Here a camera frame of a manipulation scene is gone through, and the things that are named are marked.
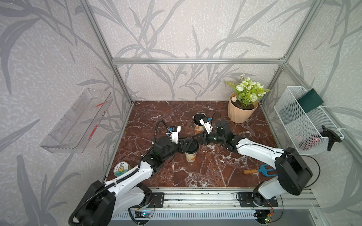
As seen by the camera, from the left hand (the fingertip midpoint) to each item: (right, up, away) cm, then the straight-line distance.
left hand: (190, 141), depth 78 cm
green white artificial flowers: (+35, +29, +6) cm, 46 cm away
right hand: (+3, +2, +3) cm, 4 cm away
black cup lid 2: (+5, +13, +10) cm, 17 cm away
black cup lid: (+2, -3, -4) cm, 6 cm away
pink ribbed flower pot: (+33, +15, +19) cm, 41 cm away
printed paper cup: (+6, +5, +12) cm, 15 cm away
